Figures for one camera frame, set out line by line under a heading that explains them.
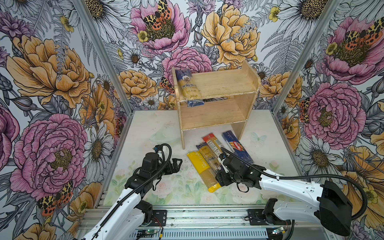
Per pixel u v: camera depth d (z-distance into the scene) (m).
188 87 0.68
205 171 0.88
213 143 0.99
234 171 0.64
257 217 0.74
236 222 0.74
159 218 0.73
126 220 0.57
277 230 0.72
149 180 0.53
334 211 0.41
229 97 1.19
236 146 0.97
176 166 0.71
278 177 0.51
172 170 0.71
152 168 0.61
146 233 0.71
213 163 0.90
